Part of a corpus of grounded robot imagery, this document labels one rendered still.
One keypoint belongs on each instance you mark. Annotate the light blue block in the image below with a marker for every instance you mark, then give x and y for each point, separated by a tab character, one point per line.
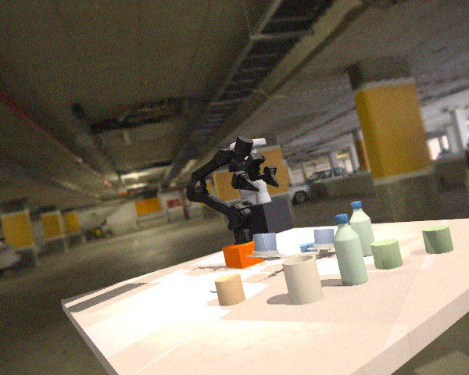
304	248

